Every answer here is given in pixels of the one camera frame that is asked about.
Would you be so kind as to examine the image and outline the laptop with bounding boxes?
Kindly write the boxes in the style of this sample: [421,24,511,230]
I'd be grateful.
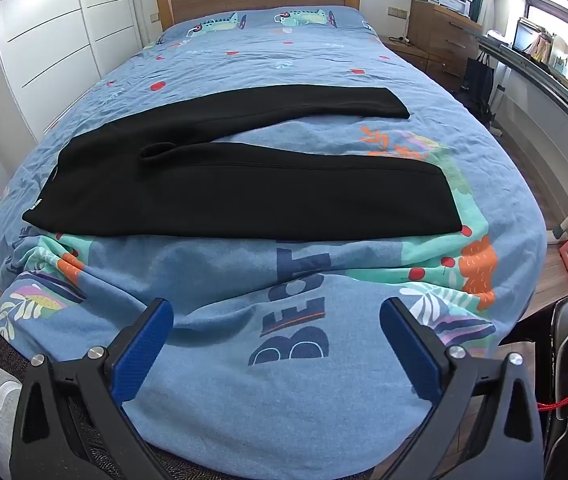
[514,17,554,56]

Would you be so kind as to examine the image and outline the white wardrobe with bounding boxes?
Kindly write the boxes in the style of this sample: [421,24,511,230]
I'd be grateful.
[0,0,142,146]

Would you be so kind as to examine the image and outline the black bag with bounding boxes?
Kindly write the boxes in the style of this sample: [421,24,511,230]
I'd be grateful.
[464,55,495,106]

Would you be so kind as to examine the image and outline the wooden nightstand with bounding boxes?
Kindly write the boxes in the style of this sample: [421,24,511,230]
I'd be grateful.
[389,39,464,91]

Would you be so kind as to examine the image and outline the printed blue blanket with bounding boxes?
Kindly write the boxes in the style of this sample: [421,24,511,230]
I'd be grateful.
[0,5,549,476]

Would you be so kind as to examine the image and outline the red cord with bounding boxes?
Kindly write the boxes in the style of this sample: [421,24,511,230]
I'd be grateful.
[536,382,568,411]

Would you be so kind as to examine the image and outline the white desk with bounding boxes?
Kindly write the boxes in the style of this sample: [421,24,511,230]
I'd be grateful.
[478,30,568,231]

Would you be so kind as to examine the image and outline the wooden dresser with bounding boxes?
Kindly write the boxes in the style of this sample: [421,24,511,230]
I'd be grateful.
[406,0,484,91]

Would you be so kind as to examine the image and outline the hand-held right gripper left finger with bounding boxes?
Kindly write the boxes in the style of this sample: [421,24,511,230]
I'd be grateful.
[9,298,175,480]

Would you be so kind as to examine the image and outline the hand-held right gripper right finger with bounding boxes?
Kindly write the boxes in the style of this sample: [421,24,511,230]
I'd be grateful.
[380,297,544,480]

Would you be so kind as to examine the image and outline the black pants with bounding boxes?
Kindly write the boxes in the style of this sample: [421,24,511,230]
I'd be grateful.
[21,86,462,238]

